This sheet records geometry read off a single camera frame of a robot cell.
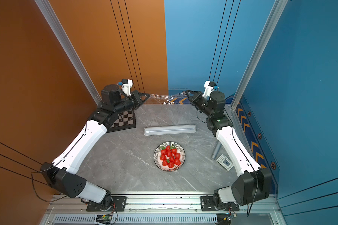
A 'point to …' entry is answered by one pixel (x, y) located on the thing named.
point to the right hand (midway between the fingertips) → (185, 91)
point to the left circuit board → (106, 217)
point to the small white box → (225, 162)
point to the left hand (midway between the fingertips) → (150, 92)
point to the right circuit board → (229, 216)
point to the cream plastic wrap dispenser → (169, 130)
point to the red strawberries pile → (170, 157)
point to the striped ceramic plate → (157, 153)
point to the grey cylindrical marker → (216, 151)
